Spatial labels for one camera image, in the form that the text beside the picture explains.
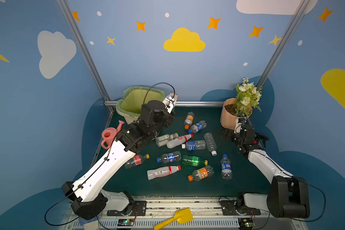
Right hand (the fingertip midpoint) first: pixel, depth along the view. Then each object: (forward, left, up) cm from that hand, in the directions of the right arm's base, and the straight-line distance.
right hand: (230, 129), depth 89 cm
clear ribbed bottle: (-4, +10, -11) cm, 16 cm away
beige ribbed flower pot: (+12, -2, -3) cm, 13 cm away
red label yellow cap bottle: (-20, +57, -10) cm, 61 cm away
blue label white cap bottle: (-6, +19, -11) cm, 23 cm away
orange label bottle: (+18, +24, -13) cm, 33 cm away
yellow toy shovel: (-46, +28, -15) cm, 56 cm away
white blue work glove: (-51, +78, -13) cm, 94 cm away
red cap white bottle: (-3, +32, -12) cm, 34 cm away
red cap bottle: (-26, +41, -10) cm, 49 cm away
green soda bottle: (-16, +22, -14) cm, 31 cm away
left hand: (-9, +37, +28) cm, 48 cm away
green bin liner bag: (+19, +65, +7) cm, 68 cm away
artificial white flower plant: (+15, -10, +15) cm, 23 cm away
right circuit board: (-48, -4, -17) cm, 51 cm away
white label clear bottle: (-4, +44, -11) cm, 45 cm away
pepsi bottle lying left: (-16, +39, -12) cm, 44 cm away
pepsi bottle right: (-21, +3, -11) cm, 24 cm away
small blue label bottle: (+9, +20, -12) cm, 25 cm away
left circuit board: (-50, +57, -15) cm, 78 cm away
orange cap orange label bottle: (-26, +18, -11) cm, 33 cm away
